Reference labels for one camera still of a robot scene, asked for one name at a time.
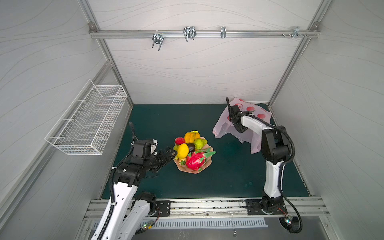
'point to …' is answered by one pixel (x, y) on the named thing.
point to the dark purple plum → (191, 147)
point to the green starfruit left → (175, 148)
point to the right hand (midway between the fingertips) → (248, 123)
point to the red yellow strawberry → (182, 161)
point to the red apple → (179, 140)
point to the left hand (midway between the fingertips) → (169, 157)
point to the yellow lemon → (183, 150)
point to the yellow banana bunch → (190, 137)
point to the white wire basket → (88, 126)
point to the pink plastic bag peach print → (224, 126)
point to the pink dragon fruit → (195, 160)
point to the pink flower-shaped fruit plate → (207, 162)
